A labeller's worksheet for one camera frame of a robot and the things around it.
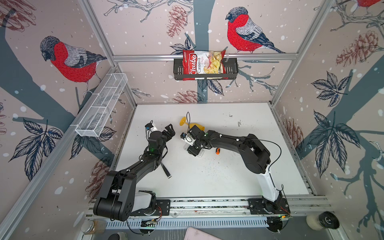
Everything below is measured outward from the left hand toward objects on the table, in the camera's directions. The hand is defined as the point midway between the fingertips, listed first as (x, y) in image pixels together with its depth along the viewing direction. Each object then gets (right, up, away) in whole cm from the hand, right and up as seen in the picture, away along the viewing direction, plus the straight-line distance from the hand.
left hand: (167, 127), depth 87 cm
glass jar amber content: (-26, -39, -26) cm, 54 cm away
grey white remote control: (+20, -16, +3) cm, 26 cm away
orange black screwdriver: (+31, -15, +6) cm, 35 cm away
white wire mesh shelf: (-33, +3, -15) cm, 37 cm away
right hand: (+14, -16, +8) cm, 22 cm away
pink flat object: (+16, -46, -21) cm, 53 cm away
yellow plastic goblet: (+8, +2, +19) cm, 21 cm away
